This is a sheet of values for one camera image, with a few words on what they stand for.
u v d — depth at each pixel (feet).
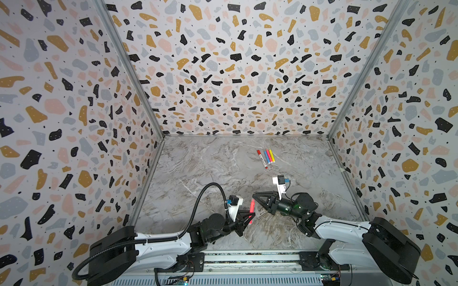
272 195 2.23
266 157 3.60
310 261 2.44
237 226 2.16
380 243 1.43
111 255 1.38
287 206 2.19
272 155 3.65
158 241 1.69
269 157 3.60
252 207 2.35
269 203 2.21
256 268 2.40
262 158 3.58
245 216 2.23
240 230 2.13
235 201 2.14
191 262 2.39
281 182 2.22
